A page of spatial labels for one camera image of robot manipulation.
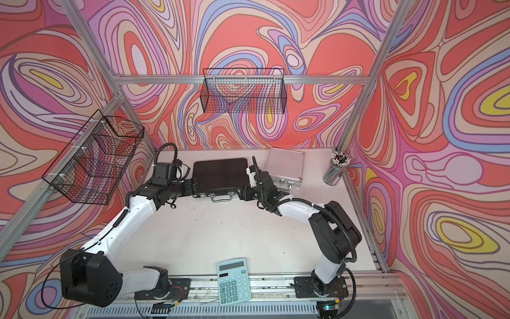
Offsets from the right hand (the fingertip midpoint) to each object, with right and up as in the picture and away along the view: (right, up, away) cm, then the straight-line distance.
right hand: (242, 192), depth 89 cm
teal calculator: (-2, -32, -16) cm, 35 cm away
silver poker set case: (+22, +11, +16) cm, 30 cm away
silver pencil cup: (+45, +14, +2) cm, 47 cm away
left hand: (-20, +4, -5) cm, 21 cm away
